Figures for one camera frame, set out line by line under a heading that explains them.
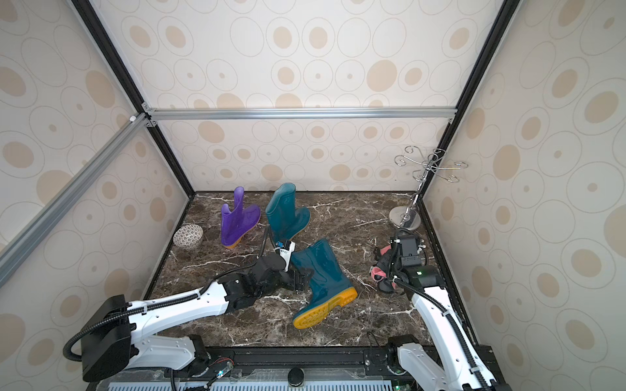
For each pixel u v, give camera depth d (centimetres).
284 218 84
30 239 54
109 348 39
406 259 57
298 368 69
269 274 58
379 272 73
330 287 86
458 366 40
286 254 70
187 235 101
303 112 92
